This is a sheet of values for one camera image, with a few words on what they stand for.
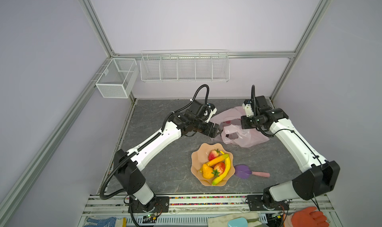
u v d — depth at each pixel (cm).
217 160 84
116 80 97
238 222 68
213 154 85
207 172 77
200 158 87
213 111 69
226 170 79
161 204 74
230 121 104
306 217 69
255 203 73
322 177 40
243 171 82
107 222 69
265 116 55
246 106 74
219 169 77
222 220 69
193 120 57
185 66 98
